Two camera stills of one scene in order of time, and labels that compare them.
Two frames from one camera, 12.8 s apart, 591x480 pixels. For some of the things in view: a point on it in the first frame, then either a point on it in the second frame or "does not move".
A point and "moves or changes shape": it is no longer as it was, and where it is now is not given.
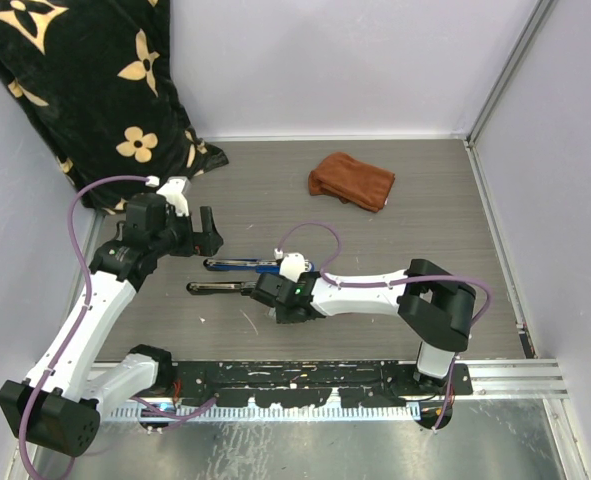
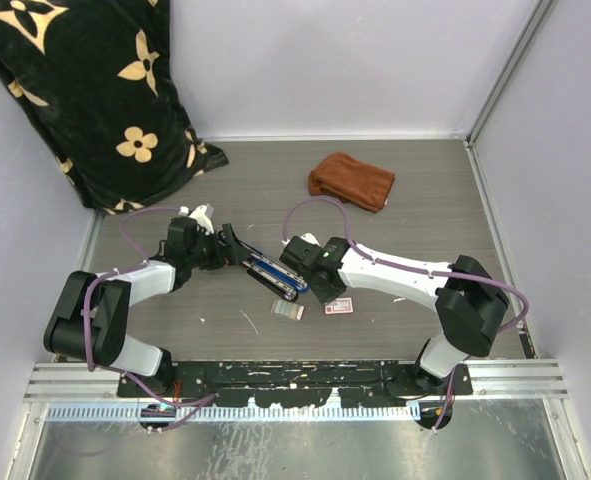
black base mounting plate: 314,383 does not move
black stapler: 219,287 moves or changes shape
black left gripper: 203,243 -> 222,257
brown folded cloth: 340,176 does not move
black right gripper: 283,318 -> 324,296
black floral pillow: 99,78 does not move
